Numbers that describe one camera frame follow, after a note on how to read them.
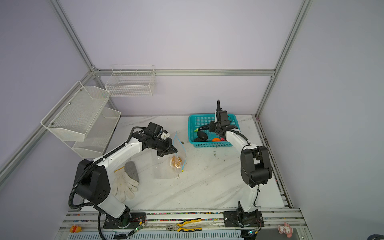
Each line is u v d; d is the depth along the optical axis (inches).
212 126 36.4
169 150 29.9
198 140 39.1
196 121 43.7
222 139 33.8
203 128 42.3
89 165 17.7
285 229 27.1
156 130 27.7
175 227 27.7
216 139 39.8
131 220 28.6
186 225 28.6
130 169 34.5
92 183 17.5
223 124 29.4
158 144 28.3
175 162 33.2
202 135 40.6
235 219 28.8
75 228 27.6
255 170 19.4
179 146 40.9
